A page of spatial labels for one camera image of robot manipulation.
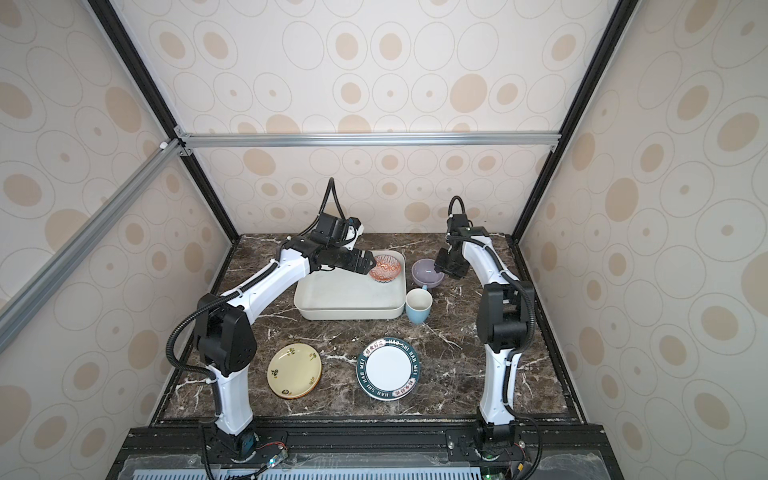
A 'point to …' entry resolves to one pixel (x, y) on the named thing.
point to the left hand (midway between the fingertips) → (370, 253)
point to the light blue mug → (418, 302)
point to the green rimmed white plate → (388, 368)
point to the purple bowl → (423, 273)
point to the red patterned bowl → (387, 268)
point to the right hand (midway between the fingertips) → (443, 268)
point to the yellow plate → (294, 370)
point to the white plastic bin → (343, 295)
